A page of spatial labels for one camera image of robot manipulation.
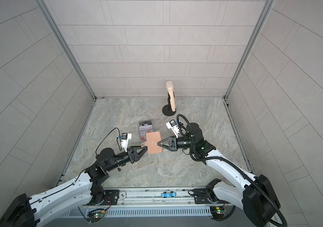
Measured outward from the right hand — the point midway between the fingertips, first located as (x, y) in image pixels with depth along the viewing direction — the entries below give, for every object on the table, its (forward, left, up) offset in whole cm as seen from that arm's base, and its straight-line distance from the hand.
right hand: (161, 147), depth 67 cm
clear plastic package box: (+22, +12, -15) cm, 29 cm away
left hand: (0, +6, -3) cm, 7 cm away
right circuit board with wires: (-25, -26, -22) cm, 42 cm away
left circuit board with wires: (-23, +32, -18) cm, 44 cm away
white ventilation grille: (-23, +11, -21) cm, 33 cm away
